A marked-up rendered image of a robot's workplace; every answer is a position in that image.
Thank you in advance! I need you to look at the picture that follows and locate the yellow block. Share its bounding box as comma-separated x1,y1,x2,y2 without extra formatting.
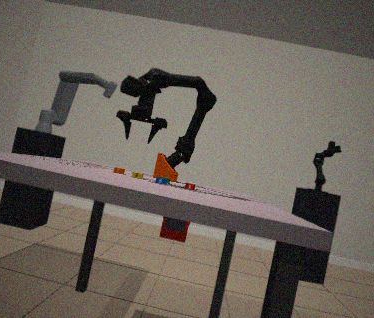
132,172,144,179

